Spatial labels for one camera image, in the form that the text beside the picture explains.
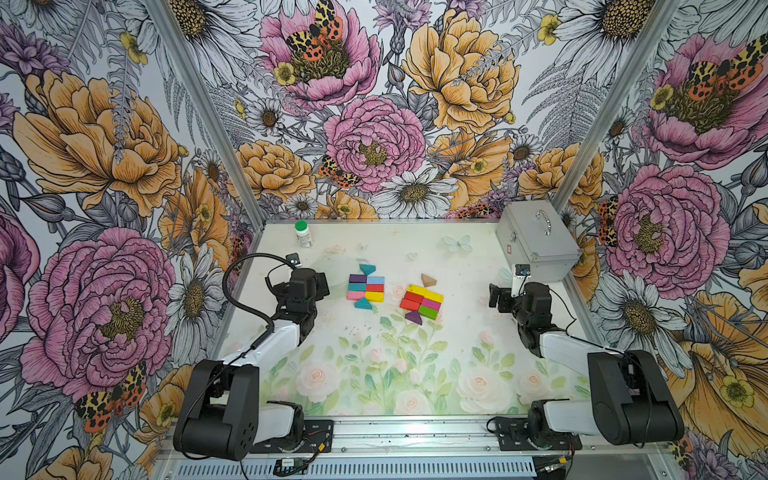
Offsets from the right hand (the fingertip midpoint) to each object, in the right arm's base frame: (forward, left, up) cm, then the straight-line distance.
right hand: (505, 290), depth 93 cm
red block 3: (0, +29, -7) cm, 30 cm away
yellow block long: (+6, +26, -7) cm, 28 cm away
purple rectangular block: (+13, +47, -8) cm, 50 cm away
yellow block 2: (+3, +21, -7) cm, 22 cm away
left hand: (+1, +61, +4) cm, 61 cm away
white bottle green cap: (+26, +66, -1) cm, 71 cm away
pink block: (+4, +47, -6) cm, 47 cm away
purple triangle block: (-5, +28, -6) cm, 29 cm away
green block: (-3, +23, -7) cm, 24 cm away
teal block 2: (+8, +47, -6) cm, 48 cm away
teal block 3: (0, +44, -5) cm, 44 cm away
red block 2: (+3, +28, -6) cm, 28 cm away
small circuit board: (-41, +61, -9) cm, 74 cm away
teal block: (+15, +43, -6) cm, 46 cm away
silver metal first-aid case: (+18, -12, +7) cm, 22 cm away
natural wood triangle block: (+8, +22, -6) cm, 24 cm away
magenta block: (+1, +22, -7) cm, 23 cm away
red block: (+7, +40, -7) cm, 41 cm away
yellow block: (+3, +40, -6) cm, 41 cm away
